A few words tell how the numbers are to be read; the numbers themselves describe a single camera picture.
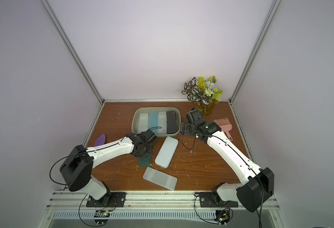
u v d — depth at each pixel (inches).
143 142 25.2
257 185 14.8
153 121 41.2
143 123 41.0
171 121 40.8
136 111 41.9
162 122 40.9
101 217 28.5
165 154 34.7
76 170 17.3
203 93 36.3
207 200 28.5
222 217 27.6
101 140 38.4
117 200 29.1
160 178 31.4
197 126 22.4
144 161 32.4
